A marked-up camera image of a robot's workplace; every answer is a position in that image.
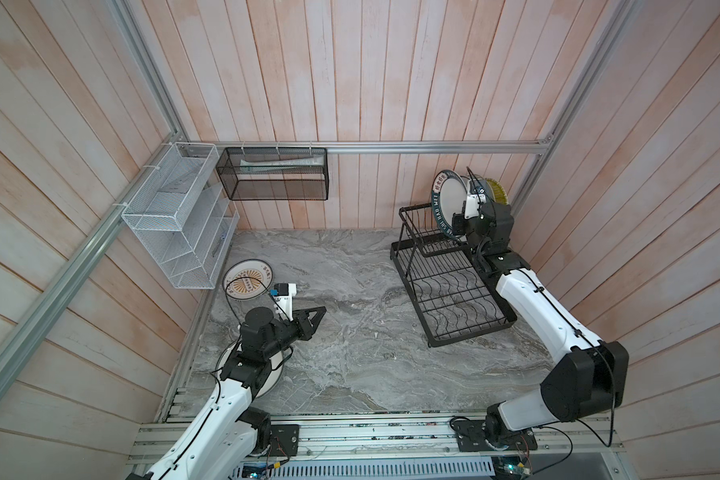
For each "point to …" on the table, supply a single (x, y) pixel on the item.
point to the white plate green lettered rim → (449, 195)
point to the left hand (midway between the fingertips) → (325, 315)
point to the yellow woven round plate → (498, 192)
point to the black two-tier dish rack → (448, 293)
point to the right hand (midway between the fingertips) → (467, 200)
